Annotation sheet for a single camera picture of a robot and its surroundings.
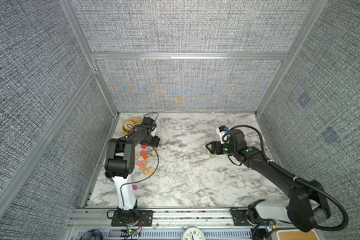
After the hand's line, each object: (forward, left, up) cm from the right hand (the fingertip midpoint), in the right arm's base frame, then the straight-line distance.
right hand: (211, 144), depth 85 cm
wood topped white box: (-41, -33, -11) cm, 54 cm away
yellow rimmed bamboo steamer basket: (+22, +53, -6) cm, 58 cm away
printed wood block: (-6, +41, -16) cm, 44 cm away
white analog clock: (-40, +12, -10) cm, 43 cm away
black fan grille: (-41, +57, -11) cm, 71 cm away
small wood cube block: (+2, +35, -13) cm, 37 cm away
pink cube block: (-4, +44, -14) cm, 46 cm away
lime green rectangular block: (-4, 0, -5) cm, 6 cm away
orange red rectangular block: (+3, +42, -16) cm, 45 cm away
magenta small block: (-19, +43, -14) cm, 49 cm away
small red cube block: (+7, +42, -13) cm, 44 cm away
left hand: (+9, +36, -12) cm, 39 cm away
